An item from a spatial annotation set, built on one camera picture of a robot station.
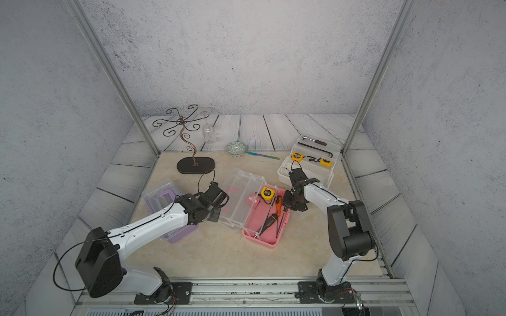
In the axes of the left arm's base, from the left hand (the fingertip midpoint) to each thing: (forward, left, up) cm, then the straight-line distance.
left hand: (215, 211), depth 84 cm
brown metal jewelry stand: (+35, +20, -9) cm, 42 cm away
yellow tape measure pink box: (+7, -22, +2) cm, 24 cm away
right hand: (+6, -31, -5) cm, 32 cm away
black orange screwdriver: (-3, -23, -6) cm, 24 cm away
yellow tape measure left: (+33, -40, -1) cm, 52 cm away
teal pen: (+41, -24, -10) cm, 49 cm away
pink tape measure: (+5, -16, +1) cm, 17 cm away
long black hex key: (+37, -51, +1) cm, 62 cm away
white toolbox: (+32, -50, -2) cm, 60 cm away
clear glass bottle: (+41, +7, +9) cm, 43 cm away
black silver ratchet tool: (+41, -52, +2) cm, 66 cm away
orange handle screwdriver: (+7, -28, -6) cm, 29 cm away
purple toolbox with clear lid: (+8, +25, +1) cm, 26 cm away
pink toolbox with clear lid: (+3, -17, -1) cm, 17 cm away
